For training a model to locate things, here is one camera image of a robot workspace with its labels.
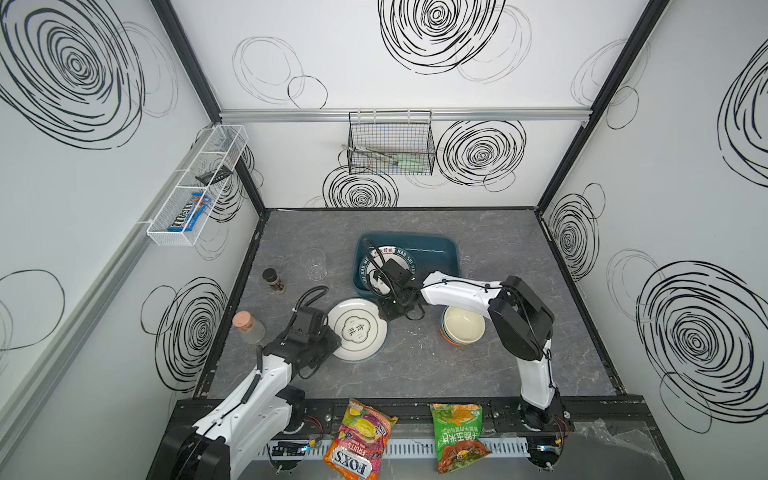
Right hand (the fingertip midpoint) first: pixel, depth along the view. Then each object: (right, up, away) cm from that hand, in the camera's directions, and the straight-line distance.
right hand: (377, 316), depth 88 cm
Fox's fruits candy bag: (-3, -24, -21) cm, 32 cm away
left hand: (-10, -6, -3) cm, 12 cm away
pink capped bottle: (-35, -1, -8) cm, 35 cm away
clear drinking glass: (-22, +16, +11) cm, 30 cm away
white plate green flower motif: (-5, -3, 0) cm, 6 cm away
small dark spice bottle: (-32, +12, +1) cm, 34 cm away
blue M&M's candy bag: (-44, +28, -18) cm, 56 cm away
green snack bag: (+19, -20, -20) cm, 35 cm away
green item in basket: (+10, +46, -1) cm, 47 cm away
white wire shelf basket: (-49, +52, +5) cm, 72 cm away
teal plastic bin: (+19, +18, +19) cm, 33 cm away
